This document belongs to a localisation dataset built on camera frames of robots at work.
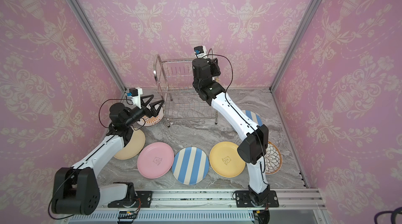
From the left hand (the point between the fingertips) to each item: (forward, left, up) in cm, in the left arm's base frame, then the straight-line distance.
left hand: (158, 100), depth 77 cm
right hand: (+13, -28, +15) cm, 34 cm away
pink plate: (-19, +4, -29) cm, 35 cm away
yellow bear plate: (-20, -35, -28) cm, 49 cm away
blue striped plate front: (-22, -16, -29) cm, 40 cm away
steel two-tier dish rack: (+19, -7, -22) cm, 30 cm away
